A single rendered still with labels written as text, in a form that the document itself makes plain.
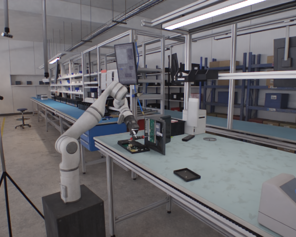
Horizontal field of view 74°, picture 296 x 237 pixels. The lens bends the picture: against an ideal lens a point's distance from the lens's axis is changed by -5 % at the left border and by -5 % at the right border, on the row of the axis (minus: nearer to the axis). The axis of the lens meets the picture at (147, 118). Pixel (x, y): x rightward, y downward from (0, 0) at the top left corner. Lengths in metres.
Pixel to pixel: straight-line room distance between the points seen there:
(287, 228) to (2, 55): 12.29
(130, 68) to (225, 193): 2.03
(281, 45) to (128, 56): 1.79
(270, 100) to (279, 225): 4.17
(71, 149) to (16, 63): 11.40
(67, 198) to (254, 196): 0.84
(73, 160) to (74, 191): 0.16
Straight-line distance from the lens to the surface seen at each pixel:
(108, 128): 2.92
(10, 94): 12.27
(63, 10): 6.65
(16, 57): 12.37
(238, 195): 0.91
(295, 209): 0.69
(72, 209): 1.09
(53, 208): 1.13
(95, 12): 6.94
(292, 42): 2.82
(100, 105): 1.12
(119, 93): 1.17
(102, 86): 3.83
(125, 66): 2.64
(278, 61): 2.83
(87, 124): 1.09
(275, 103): 4.76
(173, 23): 1.56
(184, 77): 1.65
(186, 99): 2.02
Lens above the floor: 1.42
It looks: 9 degrees down
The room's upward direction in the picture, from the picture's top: straight up
